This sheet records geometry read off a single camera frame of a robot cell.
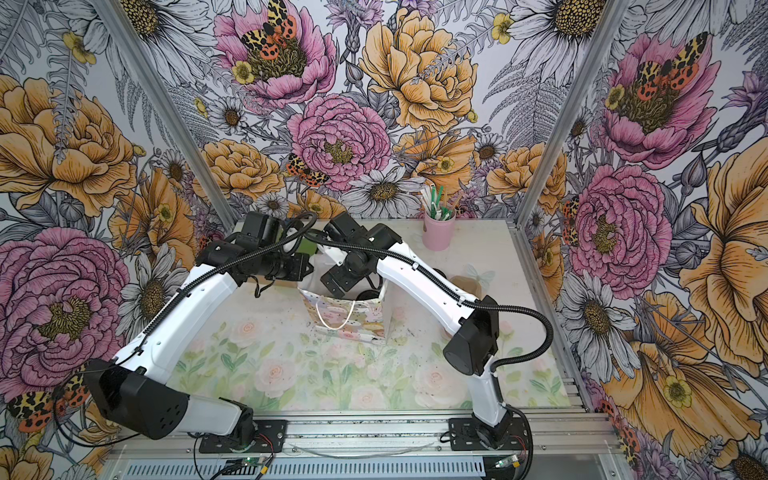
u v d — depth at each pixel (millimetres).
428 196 1052
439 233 1064
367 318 760
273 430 759
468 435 733
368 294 833
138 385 388
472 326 468
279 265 648
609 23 732
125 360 405
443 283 498
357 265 542
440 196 1052
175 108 903
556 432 771
